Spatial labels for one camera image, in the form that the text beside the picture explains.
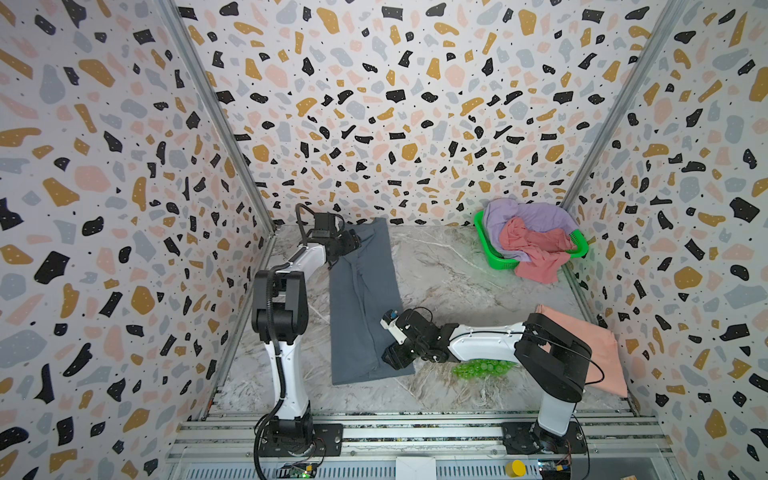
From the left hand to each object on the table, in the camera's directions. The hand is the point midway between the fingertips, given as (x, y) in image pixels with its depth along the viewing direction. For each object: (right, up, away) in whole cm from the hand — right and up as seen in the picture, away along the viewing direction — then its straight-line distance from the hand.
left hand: (354, 236), depth 102 cm
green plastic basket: (+49, -8, +1) cm, 50 cm away
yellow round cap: (+42, -54, -36) cm, 77 cm away
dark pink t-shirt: (+69, -4, +7) cm, 69 cm away
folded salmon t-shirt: (+75, -39, -16) cm, 86 cm away
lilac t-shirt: (+70, +9, +15) cm, 72 cm away
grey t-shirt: (+3, -18, 0) cm, 19 cm away
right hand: (+11, -34, -16) cm, 39 cm away
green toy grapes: (+39, -37, -20) cm, 57 cm away
